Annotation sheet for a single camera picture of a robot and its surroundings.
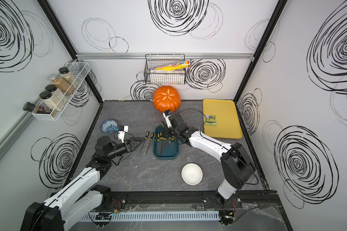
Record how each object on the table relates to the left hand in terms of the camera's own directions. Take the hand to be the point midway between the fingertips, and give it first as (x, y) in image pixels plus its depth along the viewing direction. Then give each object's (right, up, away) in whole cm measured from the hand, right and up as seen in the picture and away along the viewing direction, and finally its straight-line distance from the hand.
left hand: (143, 141), depth 75 cm
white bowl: (+27, -20, +7) cm, 34 cm away
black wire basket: (+16, +37, +12) cm, 42 cm away
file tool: (-2, 0, +24) cm, 25 cm away
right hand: (+10, +6, +10) cm, 16 cm away
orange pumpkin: (+11, +26, +30) cm, 41 cm away
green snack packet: (+44, +9, +33) cm, 56 cm away
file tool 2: (0, -3, +23) cm, 23 cm away
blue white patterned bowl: (-31, +6, +27) cm, 42 cm away
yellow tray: (+56, +7, +30) cm, 64 cm away
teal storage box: (+11, -7, +19) cm, 23 cm away
